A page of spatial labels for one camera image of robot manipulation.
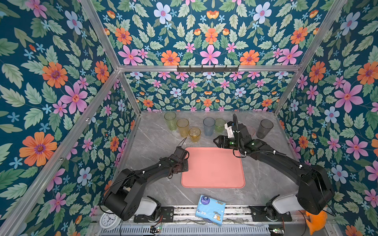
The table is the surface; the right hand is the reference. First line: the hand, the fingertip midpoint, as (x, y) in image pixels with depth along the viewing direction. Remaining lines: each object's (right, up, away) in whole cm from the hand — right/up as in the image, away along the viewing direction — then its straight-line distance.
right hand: (217, 139), depth 83 cm
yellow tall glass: (-24, +9, +29) cm, 38 cm away
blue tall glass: (-4, +9, +13) cm, 16 cm away
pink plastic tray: (-2, -17, +4) cm, 18 cm away
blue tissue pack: (-4, -33, -12) cm, 36 cm away
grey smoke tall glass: (+32, +6, +11) cm, 34 cm away
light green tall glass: (-32, +13, +24) cm, 42 cm away
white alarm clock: (-53, -38, -14) cm, 67 cm away
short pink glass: (+26, +4, +18) cm, 32 cm away
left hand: (-18, -15, +6) cm, 24 cm away
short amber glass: (-14, +2, +19) cm, 24 cm away
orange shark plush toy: (+46, -38, -14) cm, 61 cm away
